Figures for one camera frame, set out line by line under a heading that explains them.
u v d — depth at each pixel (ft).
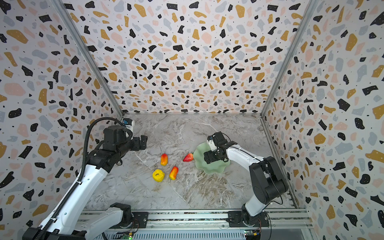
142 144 2.25
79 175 1.44
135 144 2.18
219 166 3.00
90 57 2.87
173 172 2.87
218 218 2.50
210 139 2.80
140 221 2.41
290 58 2.92
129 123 2.12
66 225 1.24
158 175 2.74
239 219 2.42
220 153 2.21
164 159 3.03
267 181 1.51
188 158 3.02
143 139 2.22
